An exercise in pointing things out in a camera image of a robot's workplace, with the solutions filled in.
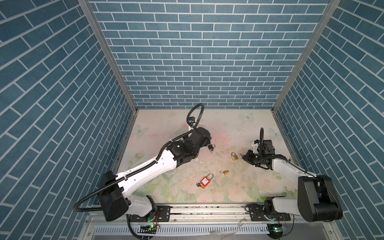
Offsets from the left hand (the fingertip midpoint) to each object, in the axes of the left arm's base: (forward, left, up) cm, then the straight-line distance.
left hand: (202, 133), depth 77 cm
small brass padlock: (-11, -15, -24) cm, 30 cm away
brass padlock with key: (-1, -22, -25) cm, 33 cm away
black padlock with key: (+6, -7, -24) cm, 26 cm away
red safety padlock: (-17, -2, -22) cm, 28 cm away
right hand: (-2, -25, -20) cm, 32 cm away
